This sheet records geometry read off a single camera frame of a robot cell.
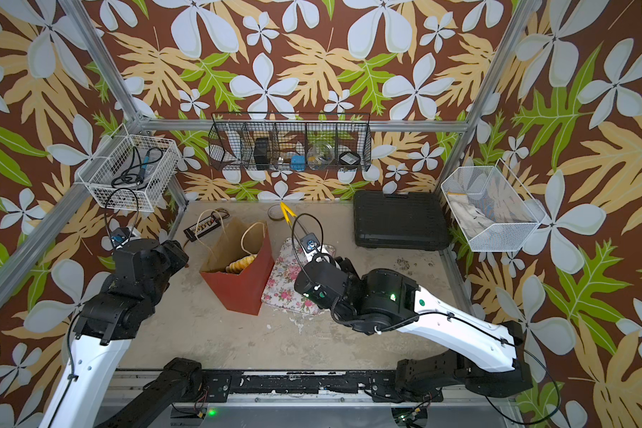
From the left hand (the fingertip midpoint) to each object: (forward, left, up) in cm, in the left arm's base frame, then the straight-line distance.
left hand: (175, 245), depth 66 cm
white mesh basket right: (+17, -90, -5) cm, 92 cm away
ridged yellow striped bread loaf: (+3, -11, -16) cm, 19 cm away
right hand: (-8, -36, +1) cm, 37 cm away
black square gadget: (+42, -47, -4) cm, 64 cm away
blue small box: (+40, -28, -5) cm, 50 cm away
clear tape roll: (+39, -17, -32) cm, 53 cm away
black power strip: (+30, +13, -31) cm, 45 cm away
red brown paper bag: (+9, -9, -10) cm, 16 cm away
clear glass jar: (+39, -37, -1) cm, 54 cm away
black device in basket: (+47, -14, -6) cm, 50 cm away
